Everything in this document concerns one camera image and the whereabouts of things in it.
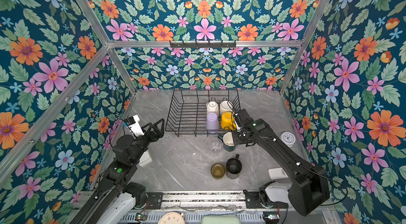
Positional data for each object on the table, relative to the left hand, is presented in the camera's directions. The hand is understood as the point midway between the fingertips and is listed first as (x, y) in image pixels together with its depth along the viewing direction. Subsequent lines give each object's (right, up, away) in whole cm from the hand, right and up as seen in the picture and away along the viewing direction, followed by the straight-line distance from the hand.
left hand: (159, 118), depth 70 cm
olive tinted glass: (+27, -29, +12) cm, 41 cm away
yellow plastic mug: (+33, -3, +20) cm, 39 cm away
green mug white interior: (+32, -13, +17) cm, 39 cm away
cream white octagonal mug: (+24, +5, +23) cm, 34 cm away
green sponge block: (+28, -43, -3) cm, 51 cm away
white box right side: (+58, -30, +12) cm, 66 cm away
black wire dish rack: (+17, +2, +35) cm, 39 cm away
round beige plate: (+7, -43, -2) cm, 44 cm away
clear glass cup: (+25, -18, +21) cm, 38 cm away
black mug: (+35, -28, +13) cm, 47 cm away
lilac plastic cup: (+24, -5, +19) cm, 31 cm away
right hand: (+37, -11, +11) cm, 40 cm away
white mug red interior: (+32, +6, +29) cm, 44 cm away
